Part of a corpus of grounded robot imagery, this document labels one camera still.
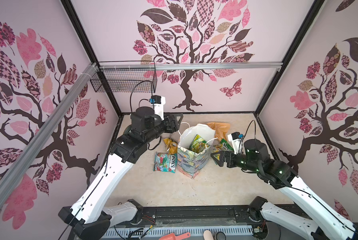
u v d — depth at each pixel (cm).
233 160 58
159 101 52
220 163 59
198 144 90
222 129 101
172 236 68
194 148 92
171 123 52
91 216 36
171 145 90
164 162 90
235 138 60
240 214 74
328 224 39
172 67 137
